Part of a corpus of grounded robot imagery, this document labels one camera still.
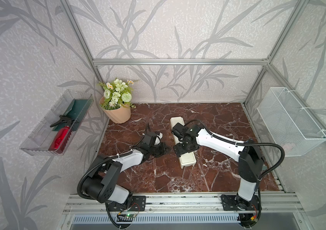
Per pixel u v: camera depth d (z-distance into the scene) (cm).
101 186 43
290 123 64
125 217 72
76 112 71
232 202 74
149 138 71
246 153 46
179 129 67
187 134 59
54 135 60
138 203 73
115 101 87
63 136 60
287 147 71
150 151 76
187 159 81
